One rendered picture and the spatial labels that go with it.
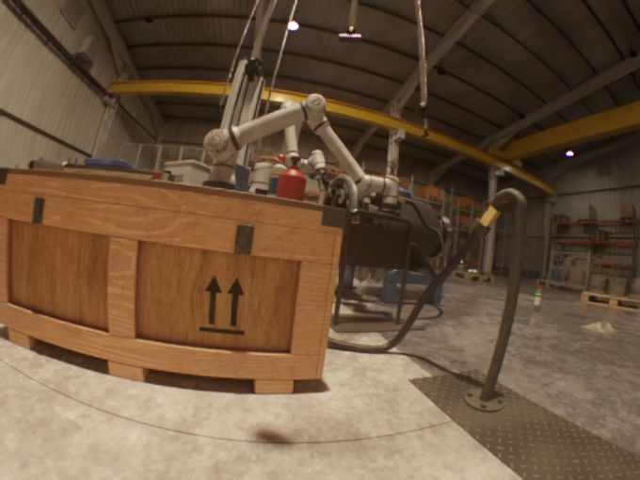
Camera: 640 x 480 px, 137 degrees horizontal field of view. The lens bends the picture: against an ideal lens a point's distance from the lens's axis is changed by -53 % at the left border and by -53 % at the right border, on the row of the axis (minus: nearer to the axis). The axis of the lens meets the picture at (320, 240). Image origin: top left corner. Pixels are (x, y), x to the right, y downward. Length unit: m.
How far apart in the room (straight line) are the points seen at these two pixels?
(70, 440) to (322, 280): 0.63
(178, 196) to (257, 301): 0.29
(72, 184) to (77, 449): 0.54
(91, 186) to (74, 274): 0.21
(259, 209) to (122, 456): 0.55
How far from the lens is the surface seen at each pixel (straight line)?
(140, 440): 0.55
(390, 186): 1.53
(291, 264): 0.60
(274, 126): 1.56
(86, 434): 0.58
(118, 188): 0.64
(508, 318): 0.75
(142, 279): 0.63
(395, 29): 10.27
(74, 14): 11.00
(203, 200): 0.58
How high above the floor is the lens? 0.38
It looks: 1 degrees up
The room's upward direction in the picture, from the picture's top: 7 degrees clockwise
